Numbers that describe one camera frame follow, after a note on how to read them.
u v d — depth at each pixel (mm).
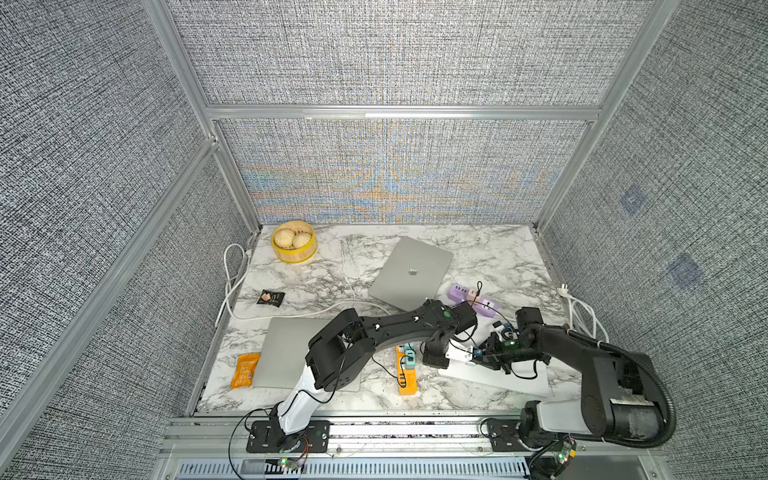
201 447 743
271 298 974
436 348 717
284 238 1097
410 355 795
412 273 1060
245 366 835
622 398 436
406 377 800
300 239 1064
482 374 806
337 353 499
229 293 979
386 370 837
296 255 1064
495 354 762
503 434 732
